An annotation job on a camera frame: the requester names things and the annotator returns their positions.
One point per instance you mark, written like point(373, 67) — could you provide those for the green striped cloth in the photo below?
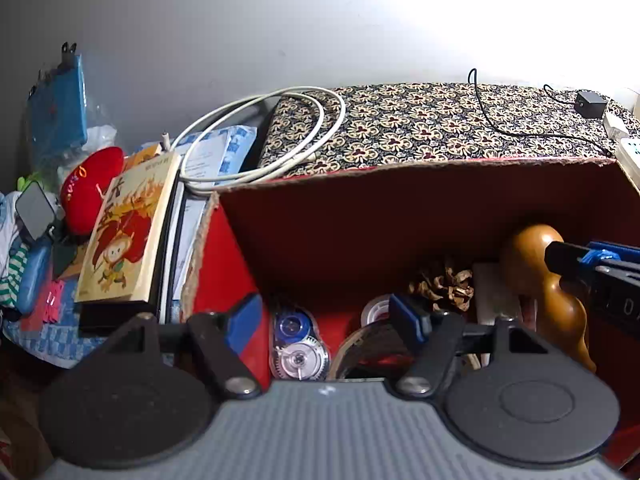
point(14, 270)

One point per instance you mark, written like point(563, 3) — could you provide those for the red plush toy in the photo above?
point(85, 190)

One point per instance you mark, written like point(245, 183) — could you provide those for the blue and white packet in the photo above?
point(235, 145)

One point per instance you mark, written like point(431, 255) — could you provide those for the small clear tape roll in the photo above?
point(372, 310)

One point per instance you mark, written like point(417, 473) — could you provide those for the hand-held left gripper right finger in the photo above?
point(407, 316)

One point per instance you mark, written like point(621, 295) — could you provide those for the dark flat box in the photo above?
point(110, 317)

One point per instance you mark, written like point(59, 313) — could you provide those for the black rounded mirror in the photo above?
point(35, 210)

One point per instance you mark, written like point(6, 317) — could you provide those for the white power strip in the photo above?
point(631, 160)

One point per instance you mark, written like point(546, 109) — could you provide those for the clear plastic packet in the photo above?
point(492, 295)

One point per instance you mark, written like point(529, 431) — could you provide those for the white paper booklet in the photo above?
point(187, 240)

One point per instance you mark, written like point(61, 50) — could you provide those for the blue plastic bag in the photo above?
point(60, 110)

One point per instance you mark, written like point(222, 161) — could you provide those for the green plush item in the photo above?
point(27, 180)

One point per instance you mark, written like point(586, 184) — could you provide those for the blue clear correction tape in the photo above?
point(295, 345)

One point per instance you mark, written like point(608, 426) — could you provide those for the red cardboard box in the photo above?
point(350, 230)

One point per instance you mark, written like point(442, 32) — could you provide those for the yellow illustrated book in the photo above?
point(125, 230)

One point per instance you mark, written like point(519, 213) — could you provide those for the brown pine cone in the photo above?
point(450, 285)

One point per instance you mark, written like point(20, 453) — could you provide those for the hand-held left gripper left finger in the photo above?
point(247, 320)

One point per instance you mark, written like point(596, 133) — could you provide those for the blue checkered cloth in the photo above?
point(50, 345)

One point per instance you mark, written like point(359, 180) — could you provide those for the brown wooden gourd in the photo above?
point(530, 260)

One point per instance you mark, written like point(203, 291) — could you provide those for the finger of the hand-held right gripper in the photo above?
point(565, 260)

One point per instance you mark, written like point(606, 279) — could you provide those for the large brown tape roll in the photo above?
point(350, 347)

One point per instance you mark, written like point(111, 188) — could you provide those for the white plug adapter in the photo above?
point(615, 125)

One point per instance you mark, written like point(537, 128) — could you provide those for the pink plastic item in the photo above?
point(52, 302)

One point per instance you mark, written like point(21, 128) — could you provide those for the blue oval case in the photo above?
point(32, 275)

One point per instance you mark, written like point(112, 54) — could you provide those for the floral patterned cloth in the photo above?
point(425, 120)

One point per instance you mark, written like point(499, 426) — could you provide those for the clear plastic bag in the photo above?
point(102, 137)

